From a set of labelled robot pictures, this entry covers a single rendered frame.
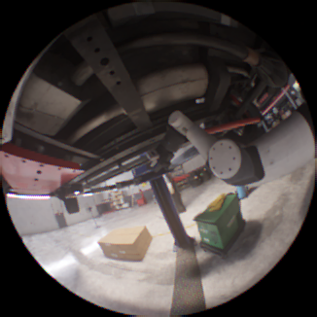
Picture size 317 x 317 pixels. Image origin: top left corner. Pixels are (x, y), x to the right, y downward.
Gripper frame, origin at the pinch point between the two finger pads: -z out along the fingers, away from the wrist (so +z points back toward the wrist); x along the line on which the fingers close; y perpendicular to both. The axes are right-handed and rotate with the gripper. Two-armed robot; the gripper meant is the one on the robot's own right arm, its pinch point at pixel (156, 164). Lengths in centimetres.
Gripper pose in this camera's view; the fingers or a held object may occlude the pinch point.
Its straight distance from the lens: 46.3
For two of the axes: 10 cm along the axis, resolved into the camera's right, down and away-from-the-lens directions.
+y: 6.7, 0.7, 7.4
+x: 5.4, 6.5, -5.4
